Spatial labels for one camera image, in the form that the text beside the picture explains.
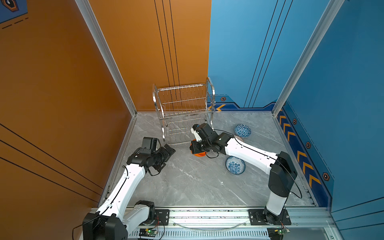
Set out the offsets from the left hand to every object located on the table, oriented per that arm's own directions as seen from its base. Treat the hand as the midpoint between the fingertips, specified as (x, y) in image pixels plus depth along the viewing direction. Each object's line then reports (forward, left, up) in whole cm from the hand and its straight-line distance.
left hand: (172, 154), depth 81 cm
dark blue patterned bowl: (+26, -46, -11) cm, 54 cm away
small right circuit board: (-33, -53, -13) cm, 64 cm away
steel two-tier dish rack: (+23, -3, +12) cm, 26 cm away
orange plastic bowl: (0, -16, 0) cm, 16 cm away
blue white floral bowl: (0, -37, -13) cm, 39 cm away
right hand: (+2, -9, +2) cm, 9 cm away
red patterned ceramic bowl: (+18, -42, -9) cm, 46 cm away
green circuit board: (-34, +10, -15) cm, 39 cm away
